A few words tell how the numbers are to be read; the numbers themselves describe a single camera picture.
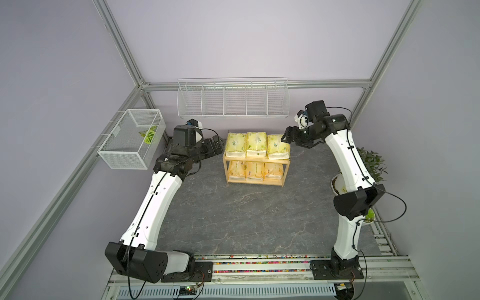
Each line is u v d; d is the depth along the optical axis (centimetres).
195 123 65
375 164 80
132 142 83
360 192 48
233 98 99
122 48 79
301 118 76
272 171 97
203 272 74
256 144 84
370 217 79
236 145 85
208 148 63
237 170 99
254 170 99
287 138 73
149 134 81
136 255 37
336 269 66
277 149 82
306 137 68
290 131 72
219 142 65
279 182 97
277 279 74
